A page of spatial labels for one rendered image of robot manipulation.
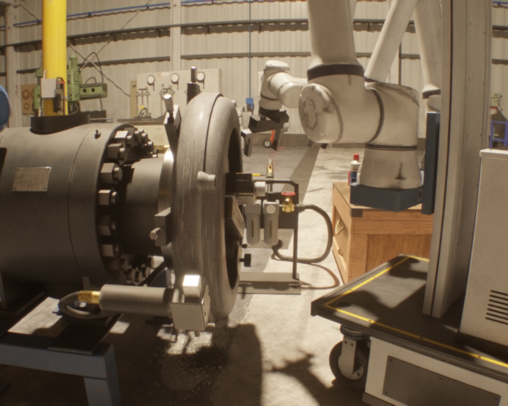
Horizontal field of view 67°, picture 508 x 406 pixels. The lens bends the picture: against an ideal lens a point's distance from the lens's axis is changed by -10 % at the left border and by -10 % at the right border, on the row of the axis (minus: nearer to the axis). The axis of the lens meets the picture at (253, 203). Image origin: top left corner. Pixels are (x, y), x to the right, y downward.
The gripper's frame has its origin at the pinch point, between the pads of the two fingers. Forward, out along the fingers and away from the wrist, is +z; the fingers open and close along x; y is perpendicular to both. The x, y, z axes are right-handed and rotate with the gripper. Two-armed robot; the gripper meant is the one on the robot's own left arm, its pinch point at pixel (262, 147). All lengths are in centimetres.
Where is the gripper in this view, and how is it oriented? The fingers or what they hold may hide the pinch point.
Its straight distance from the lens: 162.8
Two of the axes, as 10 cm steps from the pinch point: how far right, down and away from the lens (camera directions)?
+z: -1.5, 8.1, 5.7
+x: -8.1, 2.3, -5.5
